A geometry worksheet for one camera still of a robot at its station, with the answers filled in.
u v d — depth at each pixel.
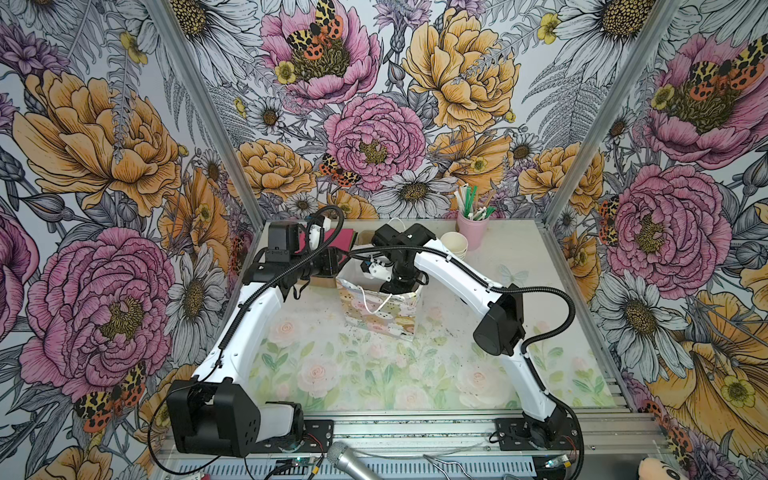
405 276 0.73
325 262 0.69
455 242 0.98
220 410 0.39
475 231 1.05
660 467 0.65
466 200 1.05
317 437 0.73
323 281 0.70
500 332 0.54
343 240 1.07
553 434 0.64
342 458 0.68
